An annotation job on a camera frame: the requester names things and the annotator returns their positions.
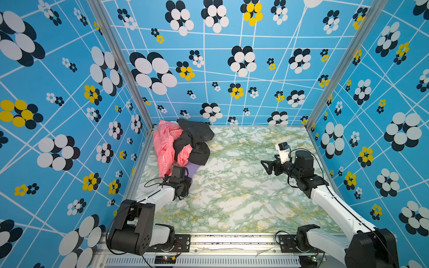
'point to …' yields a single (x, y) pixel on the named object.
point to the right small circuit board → (308, 261)
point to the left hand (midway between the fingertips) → (192, 180)
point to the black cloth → (197, 134)
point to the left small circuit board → (165, 259)
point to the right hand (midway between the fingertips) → (270, 158)
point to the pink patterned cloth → (163, 139)
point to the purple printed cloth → (191, 168)
